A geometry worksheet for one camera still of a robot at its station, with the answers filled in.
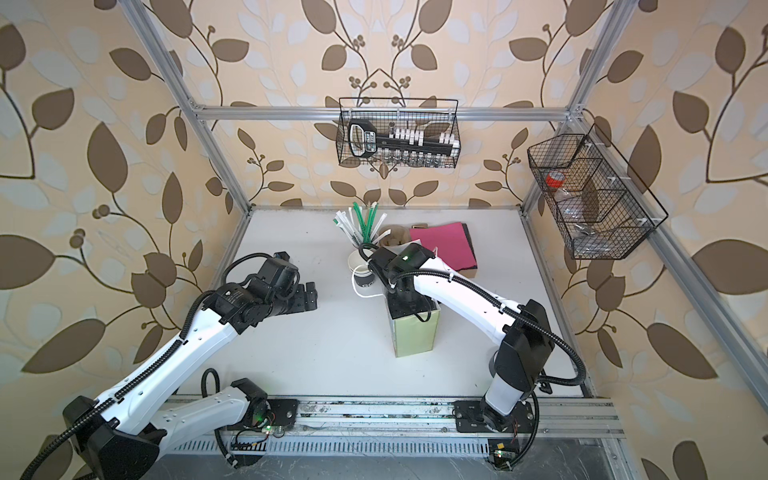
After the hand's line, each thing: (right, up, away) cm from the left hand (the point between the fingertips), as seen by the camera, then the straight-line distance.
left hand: (305, 295), depth 77 cm
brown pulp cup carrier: (+25, +16, +31) cm, 43 cm away
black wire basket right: (+77, +26, +3) cm, 81 cm away
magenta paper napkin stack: (+43, +13, +29) cm, 54 cm away
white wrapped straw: (+8, +19, +16) cm, 26 cm away
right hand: (+27, -6, -1) cm, 28 cm away
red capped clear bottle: (+71, +32, +12) cm, 79 cm away
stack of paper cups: (+14, +3, +14) cm, 20 cm away
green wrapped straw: (+14, +18, +21) cm, 31 cm away
